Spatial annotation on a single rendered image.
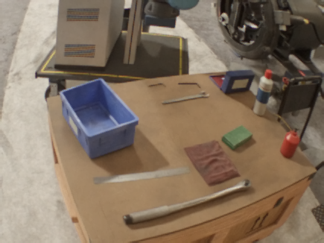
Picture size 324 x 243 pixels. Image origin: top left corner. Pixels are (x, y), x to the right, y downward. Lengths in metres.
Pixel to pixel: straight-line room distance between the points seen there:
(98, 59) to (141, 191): 1.01
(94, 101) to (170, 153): 0.39
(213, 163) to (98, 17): 1.01
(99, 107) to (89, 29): 0.59
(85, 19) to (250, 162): 1.14
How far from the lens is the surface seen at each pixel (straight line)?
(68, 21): 1.92
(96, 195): 1.13
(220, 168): 1.26
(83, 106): 1.46
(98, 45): 1.94
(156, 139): 1.35
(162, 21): 1.77
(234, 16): 2.60
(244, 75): 1.65
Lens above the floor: 1.35
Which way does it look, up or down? 39 degrees down
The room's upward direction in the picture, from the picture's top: 9 degrees clockwise
